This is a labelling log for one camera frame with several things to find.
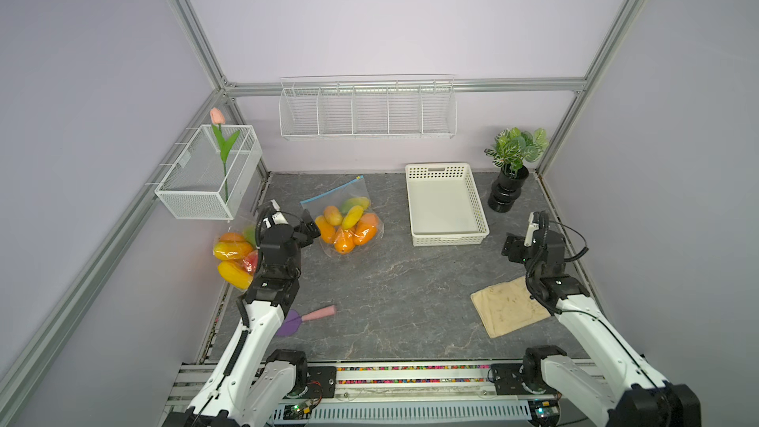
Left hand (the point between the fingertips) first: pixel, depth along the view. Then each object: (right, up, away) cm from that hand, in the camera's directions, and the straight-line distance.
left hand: (294, 219), depth 78 cm
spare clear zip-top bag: (+6, +6, +31) cm, 32 cm away
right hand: (+64, -5, +6) cm, 64 cm away
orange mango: (+11, -8, +14) cm, 19 cm away
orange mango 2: (-16, -15, +3) cm, 22 cm away
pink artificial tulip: (-20, +20, +3) cm, 29 cm away
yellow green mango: (+15, +4, +30) cm, 34 cm away
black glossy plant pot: (+65, +8, +24) cm, 70 cm away
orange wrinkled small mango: (+6, 0, +21) cm, 22 cm away
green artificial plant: (+64, +21, +14) cm, 68 cm away
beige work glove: (+61, -26, +9) cm, 67 cm away
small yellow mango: (+13, -1, +19) cm, 23 cm away
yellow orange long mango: (+4, -5, +20) cm, 21 cm away
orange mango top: (+17, -4, +16) cm, 24 cm away
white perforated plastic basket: (+46, +3, +30) cm, 54 cm away
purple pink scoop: (-2, -30, +7) cm, 30 cm away
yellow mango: (-18, -9, +3) cm, 21 cm away
